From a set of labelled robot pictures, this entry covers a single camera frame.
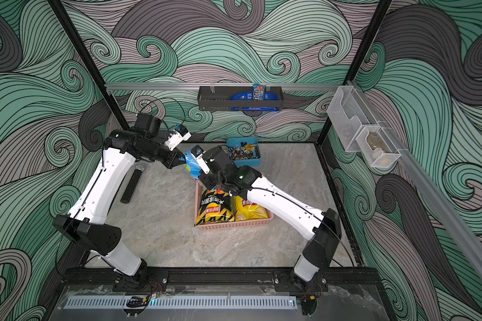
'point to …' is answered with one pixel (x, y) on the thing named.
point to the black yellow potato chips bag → (215, 206)
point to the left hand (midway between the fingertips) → (185, 157)
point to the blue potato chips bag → (191, 164)
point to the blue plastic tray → (235, 142)
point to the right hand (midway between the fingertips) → (207, 168)
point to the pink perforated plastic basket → (197, 188)
